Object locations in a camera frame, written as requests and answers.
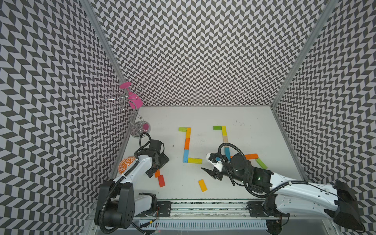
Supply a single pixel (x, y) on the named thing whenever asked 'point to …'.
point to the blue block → (186, 155)
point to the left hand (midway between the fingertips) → (160, 166)
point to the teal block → (227, 152)
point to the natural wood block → (225, 139)
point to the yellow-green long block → (195, 160)
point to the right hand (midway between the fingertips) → (206, 162)
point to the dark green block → (217, 128)
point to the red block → (161, 181)
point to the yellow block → (224, 130)
